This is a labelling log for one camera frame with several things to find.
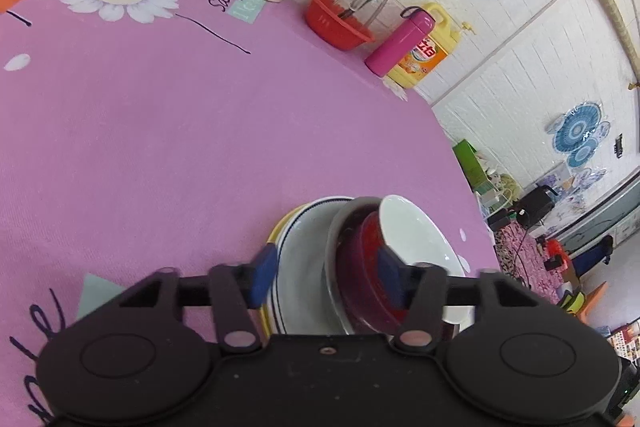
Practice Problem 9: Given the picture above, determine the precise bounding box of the pink patterned cloth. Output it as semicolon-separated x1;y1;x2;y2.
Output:
495;222;566;303

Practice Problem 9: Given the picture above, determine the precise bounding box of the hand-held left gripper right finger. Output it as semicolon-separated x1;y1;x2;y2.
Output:
376;247;521;354

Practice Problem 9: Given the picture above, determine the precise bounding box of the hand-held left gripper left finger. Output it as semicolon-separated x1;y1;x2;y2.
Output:
117;244;278;354

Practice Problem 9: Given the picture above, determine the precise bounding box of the green box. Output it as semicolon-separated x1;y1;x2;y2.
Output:
452;139;488;192

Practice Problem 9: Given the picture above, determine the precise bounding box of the white plate with dark rim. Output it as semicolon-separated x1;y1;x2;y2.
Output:
272;197;356;337

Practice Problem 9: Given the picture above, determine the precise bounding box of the stainless steel bowl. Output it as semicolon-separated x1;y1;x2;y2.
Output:
324;196;401;337

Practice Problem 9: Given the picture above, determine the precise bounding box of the blue fan wall decoration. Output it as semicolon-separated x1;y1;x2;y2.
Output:
545;104;611;168

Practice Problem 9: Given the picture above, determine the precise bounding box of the red plastic colander basket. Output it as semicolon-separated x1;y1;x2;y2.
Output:
306;0;376;52

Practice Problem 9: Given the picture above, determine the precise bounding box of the black case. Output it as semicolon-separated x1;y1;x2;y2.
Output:
520;184;557;224

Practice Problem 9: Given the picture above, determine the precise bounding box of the pink floral tablecloth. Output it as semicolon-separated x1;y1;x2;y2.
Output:
0;0;501;423

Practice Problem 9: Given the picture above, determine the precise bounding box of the red bowl with white inside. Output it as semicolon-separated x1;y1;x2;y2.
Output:
336;194;473;338

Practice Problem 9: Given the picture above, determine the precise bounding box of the yellow plastic plate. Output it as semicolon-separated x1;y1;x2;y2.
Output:
257;204;301;338

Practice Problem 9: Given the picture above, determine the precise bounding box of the yellow detergent bottle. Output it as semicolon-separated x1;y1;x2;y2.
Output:
385;3;473;88

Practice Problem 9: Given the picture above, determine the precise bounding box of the pink thermos bottle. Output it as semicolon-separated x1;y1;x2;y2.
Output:
365;7;435;76

